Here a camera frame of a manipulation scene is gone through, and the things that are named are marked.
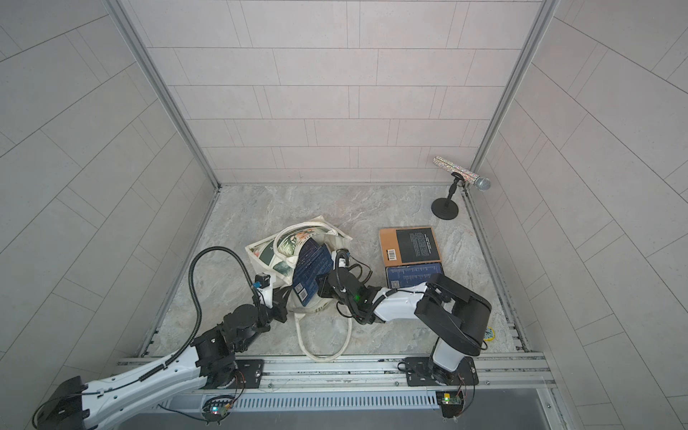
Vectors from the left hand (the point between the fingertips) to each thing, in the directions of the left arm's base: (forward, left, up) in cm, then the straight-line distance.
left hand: (297, 286), depth 79 cm
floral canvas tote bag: (+5, +6, +8) cm, 12 cm away
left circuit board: (-29, +16, -6) cm, 33 cm away
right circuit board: (-28, -43, -8) cm, 51 cm away
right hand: (+3, -5, -3) cm, 6 cm away
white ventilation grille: (-27, -6, -9) cm, 29 cm away
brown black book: (+17, -36, -4) cm, 40 cm away
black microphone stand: (+36, -55, -7) cm, 66 cm away
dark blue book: (+6, -35, -4) cm, 36 cm away
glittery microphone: (+32, -56, +15) cm, 66 cm away
